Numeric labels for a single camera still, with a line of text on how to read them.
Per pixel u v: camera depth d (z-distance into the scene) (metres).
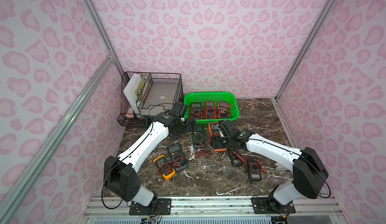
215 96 1.16
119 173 0.41
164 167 0.82
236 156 0.86
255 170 0.82
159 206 0.73
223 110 1.07
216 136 0.84
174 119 0.57
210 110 1.07
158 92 1.10
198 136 0.97
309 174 0.42
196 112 1.07
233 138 0.64
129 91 0.88
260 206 0.72
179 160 0.85
